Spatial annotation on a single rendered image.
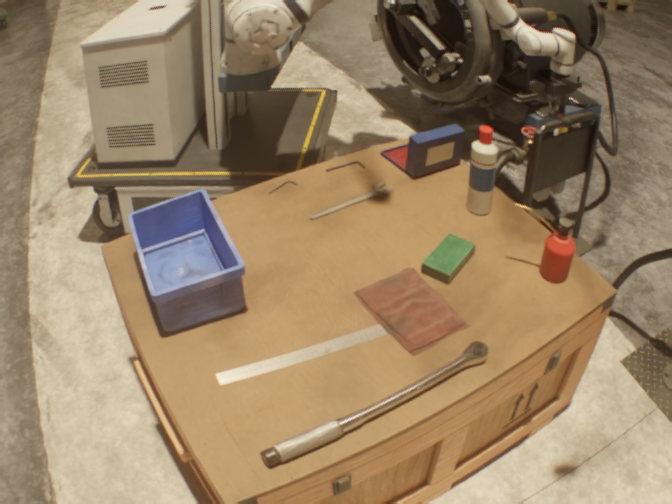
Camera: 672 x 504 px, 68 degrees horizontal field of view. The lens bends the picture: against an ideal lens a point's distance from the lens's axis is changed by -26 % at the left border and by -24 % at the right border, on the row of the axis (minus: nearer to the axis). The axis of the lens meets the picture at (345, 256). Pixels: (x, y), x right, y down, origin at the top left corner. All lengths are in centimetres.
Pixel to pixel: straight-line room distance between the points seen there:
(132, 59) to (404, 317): 119
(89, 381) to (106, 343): 17
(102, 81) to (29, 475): 130
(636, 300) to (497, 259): 92
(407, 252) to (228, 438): 60
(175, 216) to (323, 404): 57
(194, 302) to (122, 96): 99
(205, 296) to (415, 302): 40
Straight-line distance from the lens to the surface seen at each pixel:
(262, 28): 155
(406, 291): 129
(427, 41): 251
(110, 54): 198
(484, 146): 144
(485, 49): 229
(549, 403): 161
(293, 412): 110
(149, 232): 143
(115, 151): 214
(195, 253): 142
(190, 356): 120
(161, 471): 161
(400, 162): 169
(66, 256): 238
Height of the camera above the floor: 135
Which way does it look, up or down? 40 degrees down
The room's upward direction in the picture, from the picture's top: straight up
